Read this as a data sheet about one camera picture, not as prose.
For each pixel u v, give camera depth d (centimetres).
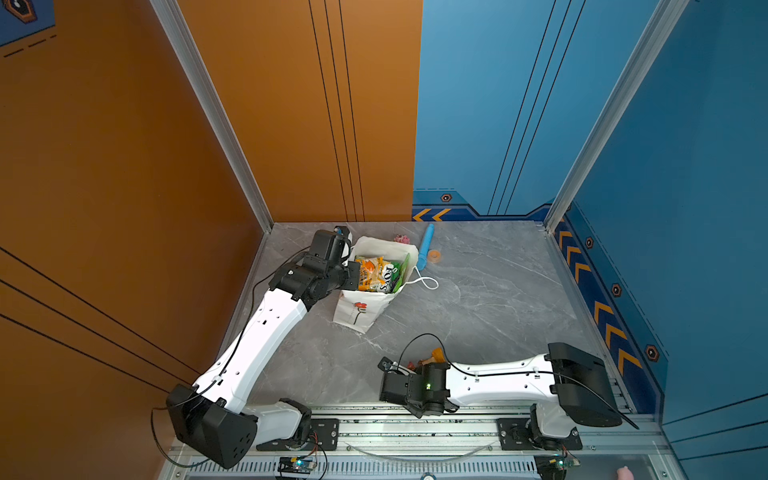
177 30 71
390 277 81
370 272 81
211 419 37
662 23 71
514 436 72
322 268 55
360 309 78
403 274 83
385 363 69
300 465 71
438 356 85
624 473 67
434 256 109
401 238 112
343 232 67
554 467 71
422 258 105
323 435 73
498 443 73
